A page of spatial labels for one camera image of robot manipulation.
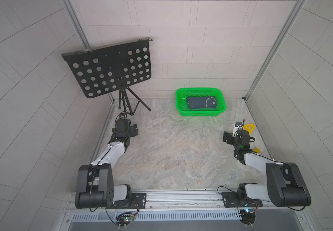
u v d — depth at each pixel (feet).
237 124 2.54
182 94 3.75
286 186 1.37
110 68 2.33
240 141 2.25
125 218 2.11
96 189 1.32
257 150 2.91
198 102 3.54
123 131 2.19
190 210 2.27
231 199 2.32
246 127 3.24
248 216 2.22
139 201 2.32
